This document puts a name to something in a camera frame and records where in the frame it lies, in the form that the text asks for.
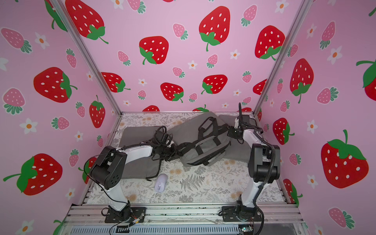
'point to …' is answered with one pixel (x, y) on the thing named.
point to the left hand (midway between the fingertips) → (184, 154)
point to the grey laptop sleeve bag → (238, 150)
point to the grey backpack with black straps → (211, 141)
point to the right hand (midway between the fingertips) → (228, 132)
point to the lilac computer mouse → (161, 183)
